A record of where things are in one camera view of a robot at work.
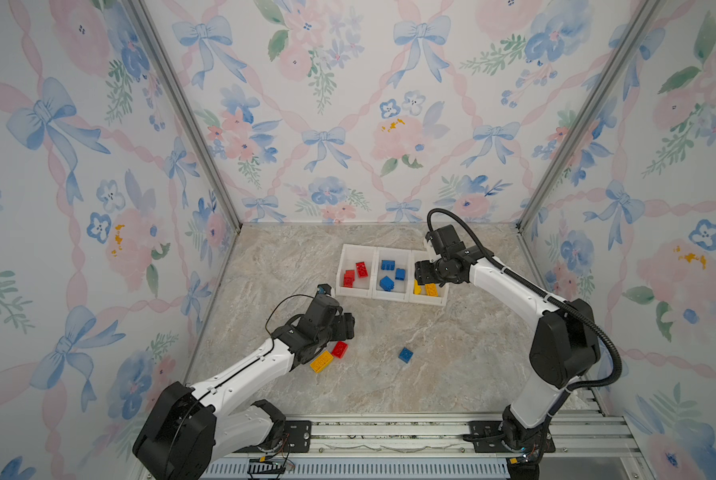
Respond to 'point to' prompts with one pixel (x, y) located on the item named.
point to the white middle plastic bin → (400, 291)
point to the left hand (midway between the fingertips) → (344, 318)
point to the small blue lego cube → (405, 355)
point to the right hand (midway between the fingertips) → (425, 271)
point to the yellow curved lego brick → (417, 290)
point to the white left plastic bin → (362, 287)
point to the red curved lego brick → (362, 270)
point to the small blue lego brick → (400, 274)
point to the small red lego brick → (349, 285)
